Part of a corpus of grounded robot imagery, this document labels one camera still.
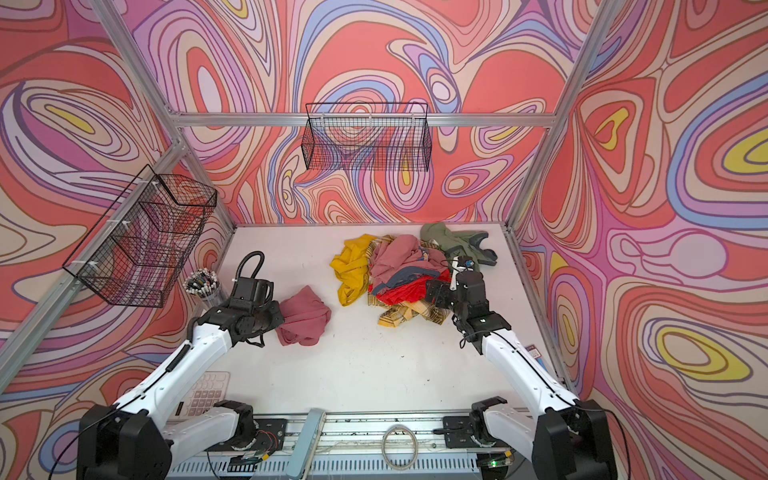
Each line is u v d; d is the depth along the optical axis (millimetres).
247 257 663
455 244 1076
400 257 904
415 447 704
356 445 730
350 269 993
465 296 627
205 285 818
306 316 839
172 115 863
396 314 899
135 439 383
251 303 634
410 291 893
